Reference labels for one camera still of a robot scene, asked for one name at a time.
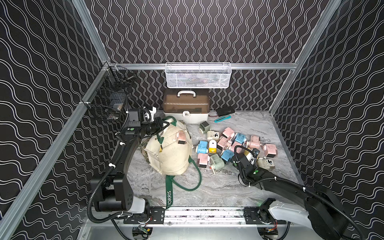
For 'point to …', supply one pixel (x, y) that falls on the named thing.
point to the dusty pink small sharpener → (203, 160)
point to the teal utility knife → (222, 118)
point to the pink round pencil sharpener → (255, 143)
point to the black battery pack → (221, 112)
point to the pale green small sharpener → (217, 162)
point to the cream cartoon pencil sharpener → (267, 164)
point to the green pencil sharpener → (204, 126)
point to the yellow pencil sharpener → (212, 147)
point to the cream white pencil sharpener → (212, 135)
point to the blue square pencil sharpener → (240, 138)
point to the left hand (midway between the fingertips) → (168, 120)
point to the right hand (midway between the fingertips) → (239, 158)
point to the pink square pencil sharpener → (270, 150)
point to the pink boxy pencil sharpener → (222, 142)
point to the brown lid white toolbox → (187, 105)
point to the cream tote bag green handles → (170, 159)
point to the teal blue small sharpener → (226, 154)
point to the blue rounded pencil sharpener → (202, 147)
